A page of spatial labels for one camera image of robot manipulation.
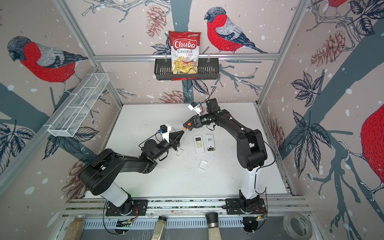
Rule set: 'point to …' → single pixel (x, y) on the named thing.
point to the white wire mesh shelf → (75, 111)
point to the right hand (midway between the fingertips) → (183, 129)
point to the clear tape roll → (297, 226)
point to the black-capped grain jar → (214, 233)
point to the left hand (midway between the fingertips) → (182, 132)
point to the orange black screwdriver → (185, 128)
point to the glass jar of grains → (75, 228)
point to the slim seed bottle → (159, 228)
